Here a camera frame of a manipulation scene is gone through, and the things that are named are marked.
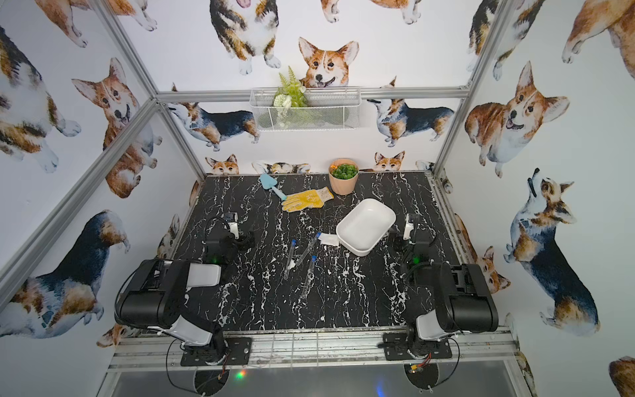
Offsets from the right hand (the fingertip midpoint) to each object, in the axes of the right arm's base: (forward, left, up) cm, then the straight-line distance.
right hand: (402, 225), depth 93 cm
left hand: (+2, +61, +1) cm, 61 cm away
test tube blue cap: (-4, +42, -6) cm, 42 cm away
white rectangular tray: (+2, +15, -6) cm, 16 cm away
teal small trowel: (+29, +58, -6) cm, 65 cm away
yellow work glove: (+18, +38, -6) cm, 42 cm away
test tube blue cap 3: (-11, +34, -7) cm, 36 cm away
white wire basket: (+40, +28, +25) cm, 55 cm away
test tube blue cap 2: (-6, +36, -6) cm, 37 cm away
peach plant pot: (+23, +22, +4) cm, 32 cm away
